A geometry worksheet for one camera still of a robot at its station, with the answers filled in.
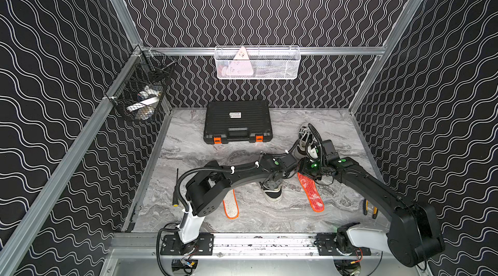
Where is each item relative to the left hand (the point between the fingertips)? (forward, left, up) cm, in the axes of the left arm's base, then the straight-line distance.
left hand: (269, 174), depth 88 cm
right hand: (+2, -12, +4) cm, 13 cm away
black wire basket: (+41, +63, +25) cm, 79 cm away
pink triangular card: (+39, +16, +29) cm, 51 cm away
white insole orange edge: (-13, +16, -5) cm, 21 cm away
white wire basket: (+74, +3, +11) cm, 74 cm away
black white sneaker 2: (+23, -18, +2) cm, 30 cm away
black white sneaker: (-9, -2, -1) cm, 9 cm away
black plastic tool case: (+30, +18, +1) cm, 35 cm away
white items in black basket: (+16, +55, +21) cm, 61 cm away
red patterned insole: (-7, -20, -5) cm, 22 cm away
